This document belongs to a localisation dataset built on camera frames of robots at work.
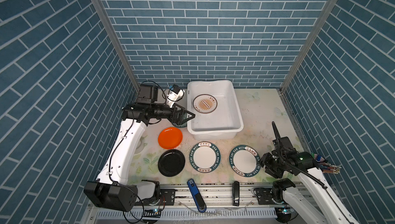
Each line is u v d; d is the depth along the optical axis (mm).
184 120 608
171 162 845
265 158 684
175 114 581
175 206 722
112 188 366
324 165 705
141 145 886
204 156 876
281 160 557
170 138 937
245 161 905
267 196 736
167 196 737
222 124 1014
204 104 1113
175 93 598
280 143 598
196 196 720
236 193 737
